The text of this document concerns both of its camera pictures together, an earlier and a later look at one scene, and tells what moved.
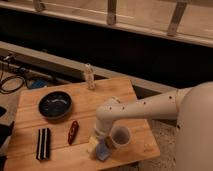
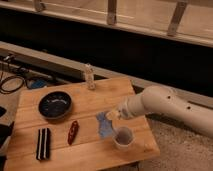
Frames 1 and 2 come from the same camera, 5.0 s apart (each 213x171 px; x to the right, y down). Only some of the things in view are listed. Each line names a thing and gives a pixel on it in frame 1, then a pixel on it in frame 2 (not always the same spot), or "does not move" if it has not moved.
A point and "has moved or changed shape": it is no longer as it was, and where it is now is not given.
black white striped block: x=43 y=144 does not move
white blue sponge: x=103 y=153 has moved or changed shape
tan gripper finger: x=92 y=144 -> x=113 y=115
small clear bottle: x=89 y=77 does not move
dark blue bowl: x=55 y=104 does not move
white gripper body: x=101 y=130 -> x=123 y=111
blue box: x=40 y=83 does not move
